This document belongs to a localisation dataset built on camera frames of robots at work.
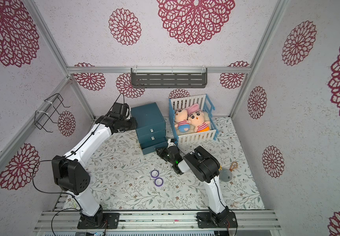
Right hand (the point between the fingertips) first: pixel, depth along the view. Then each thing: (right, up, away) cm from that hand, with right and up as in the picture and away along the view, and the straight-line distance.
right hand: (158, 147), depth 99 cm
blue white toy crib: (+19, +32, +10) cm, 39 cm away
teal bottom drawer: (-6, 0, -4) cm, 8 cm away
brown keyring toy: (+49, -11, -5) cm, 51 cm away
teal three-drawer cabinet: (-4, +14, -11) cm, 18 cm away
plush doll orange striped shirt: (+26, +20, +1) cm, 33 cm away
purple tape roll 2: (+1, -19, -12) cm, 22 cm away
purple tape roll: (-1, -15, -9) cm, 17 cm away
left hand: (-12, +15, -12) cm, 23 cm away
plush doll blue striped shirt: (+16, +18, +3) cm, 25 cm away
